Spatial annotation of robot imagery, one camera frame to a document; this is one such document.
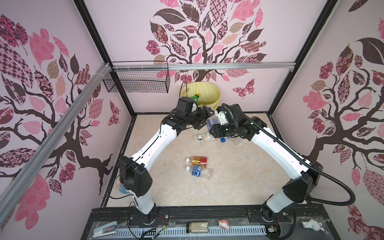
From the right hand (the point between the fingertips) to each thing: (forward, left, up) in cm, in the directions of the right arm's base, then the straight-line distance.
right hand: (213, 128), depth 76 cm
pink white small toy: (-40, -3, -21) cm, 45 cm away
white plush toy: (-40, -46, -24) cm, 65 cm away
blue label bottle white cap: (-14, +8, -21) cm, 27 cm away
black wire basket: (+60, +56, -10) cm, 83 cm away
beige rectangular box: (-40, +9, -23) cm, 47 cm away
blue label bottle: (+2, +1, +4) cm, 5 cm away
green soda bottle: (+35, +9, -8) cm, 37 cm away
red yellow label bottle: (-7, +8, -21) cm, 24 cm away
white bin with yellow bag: (+36, -1, -7) cm, 37 cm away
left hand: (+4, 0, +4) cm, 6 cm away
